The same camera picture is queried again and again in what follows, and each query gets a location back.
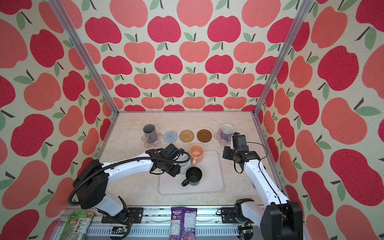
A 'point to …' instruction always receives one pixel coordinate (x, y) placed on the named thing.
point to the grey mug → (150, 133)
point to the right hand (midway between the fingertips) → (229, 154)
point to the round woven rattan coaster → (186, 136)
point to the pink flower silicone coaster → (156, 144)
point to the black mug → (193, 175)
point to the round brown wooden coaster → (204, 135)
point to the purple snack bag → (183, 222)
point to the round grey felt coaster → (170, 136)
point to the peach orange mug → (196, 153)
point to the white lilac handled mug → (226, 130)
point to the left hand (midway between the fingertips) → (179, 175)
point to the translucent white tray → (212, 168)
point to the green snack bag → (77, 225)
